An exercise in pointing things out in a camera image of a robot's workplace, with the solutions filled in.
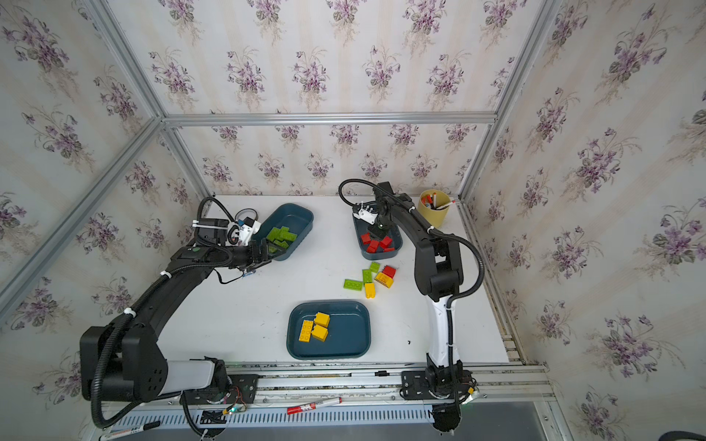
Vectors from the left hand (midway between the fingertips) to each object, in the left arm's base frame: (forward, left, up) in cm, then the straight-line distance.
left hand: (277, 252), depth 80 cm
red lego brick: (+4, -36, -16) cm, 40 cm away
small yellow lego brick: (-18, -13, -17) cm, 28 cm away
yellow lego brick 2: (0, -34, -16) cm, 37 cm away
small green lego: (+6, -31, -18) cm, 36 cm away
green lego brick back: (+22, +5, -17) cm, 28 cm away
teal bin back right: (+13, -26, -5) cm, 29 cm away
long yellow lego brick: (-17, -9, -17) cm, 26 cm away
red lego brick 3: (+15, -35, -16) cm, 42 cm away
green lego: (-1, +1, +3) cm, 3 cm away
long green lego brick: (+20, +7, -18) cm, 28 cm away
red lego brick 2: (+13, -30, -16) cm, 37 cm away
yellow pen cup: (+28, -54, -8) cm, 61 cm away
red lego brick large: (+12, -36, -16) cm, 41 cm away
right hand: (+17, -32, -10) cm, 38 cm away
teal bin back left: (+28, 0, -17) cm, 33 cm away
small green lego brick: (+14, +3, -16) cm, 21 cm away
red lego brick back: (+17, -28, -16) cm, 36 cm away
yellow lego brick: (-14, -13, -16) cm, 25 cm away
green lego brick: (+18, +2, -17) cm, 25 cm away
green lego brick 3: (+2, -28, -18) cm, 33 cm away
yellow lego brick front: (-4, -29, -16) cm, 33 cm away
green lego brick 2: (-2, -23, -18) cm, 29 cm away
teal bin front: (-17, -22, -17) cm, 33 cm away
